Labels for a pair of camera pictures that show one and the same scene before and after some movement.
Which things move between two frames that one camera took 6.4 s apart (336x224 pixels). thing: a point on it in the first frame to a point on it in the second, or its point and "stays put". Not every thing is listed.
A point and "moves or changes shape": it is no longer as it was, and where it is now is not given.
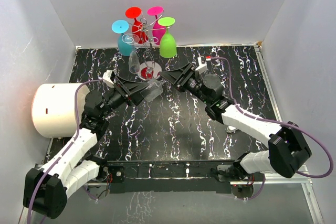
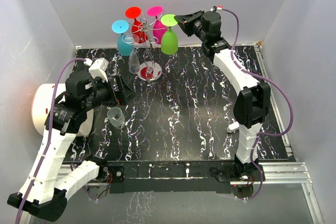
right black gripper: (180, 77) to (187, 25)
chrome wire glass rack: (148, 71) stays put
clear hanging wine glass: (134, 64) stays put
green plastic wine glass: (168, 43) moves or changes shape
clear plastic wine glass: (153, 89) to (116, 117)
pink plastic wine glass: (158, 29) stays put
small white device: (230, 128) stays put
